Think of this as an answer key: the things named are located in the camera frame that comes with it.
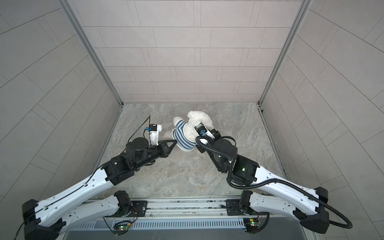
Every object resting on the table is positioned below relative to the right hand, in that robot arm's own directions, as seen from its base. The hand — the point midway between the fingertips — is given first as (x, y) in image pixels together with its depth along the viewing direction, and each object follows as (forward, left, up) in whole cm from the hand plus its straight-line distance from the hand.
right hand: (198, 126), depth 61 cm
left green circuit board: (-30, +37, -33) cm, 57 cm away
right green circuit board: (-31, -22, -36) cm, 52 cm away
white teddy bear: (0, +4, -2) cm, 4 cm away
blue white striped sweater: (-3, +7, -7) cm, 11 cm away
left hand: (-2, +8, -8) cm, 12 cm away
